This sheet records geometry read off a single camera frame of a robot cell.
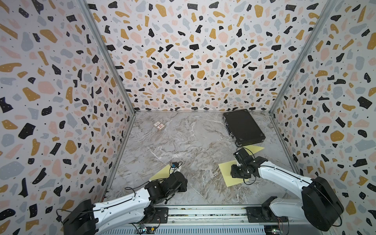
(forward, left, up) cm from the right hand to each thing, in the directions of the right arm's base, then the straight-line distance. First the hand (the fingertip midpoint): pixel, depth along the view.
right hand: (233, 173), depth 87 cm
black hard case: (+33, -11, +2) cm, 35 cm away
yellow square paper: (+4, +3, -4) cm, 6 cm away
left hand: (-7, +25, +3) cm, 26 cm away
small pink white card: (+35, +51, +1) cm, 62 cm away
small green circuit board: (-29, +45, -1) cm, 53 cm away
